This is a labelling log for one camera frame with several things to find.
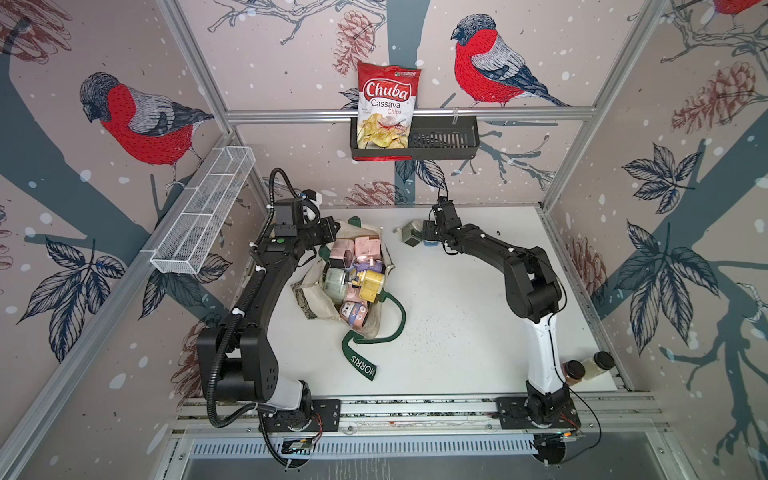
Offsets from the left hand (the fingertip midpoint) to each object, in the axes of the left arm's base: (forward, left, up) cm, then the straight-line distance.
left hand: (343, 218), depth 83 cm
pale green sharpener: (-14, +2, -12) cm, 19 cm away
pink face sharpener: (-22, -3, -16) cm, 27 cm away
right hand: (+13, -27, -18) cm, 35 cm away
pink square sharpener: (-3, -6, -9) cm, 11 cm away
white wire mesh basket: (-15, +37, +5) cm, 40 cm away
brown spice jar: (-36, -61, -20) cm, 73 cm away
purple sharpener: (-7, -9, -15) cm, 19 cm away
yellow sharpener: (-14, -7, -12) cm, 20 cm away
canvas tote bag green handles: (-12, 0, -18) cm, 22 cm away
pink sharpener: (-7, 0, -7) cm, 10 cm away
